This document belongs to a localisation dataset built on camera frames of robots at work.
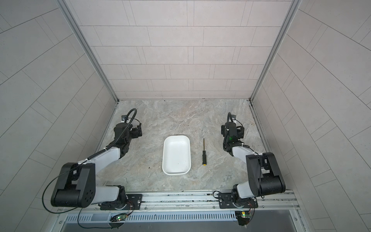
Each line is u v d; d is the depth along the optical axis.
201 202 0.72
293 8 0.71
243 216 0.68
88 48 0.87
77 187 0.41
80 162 0.46
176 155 0.87
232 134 0.69
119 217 0.65
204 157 0.85
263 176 0.43
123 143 0.66
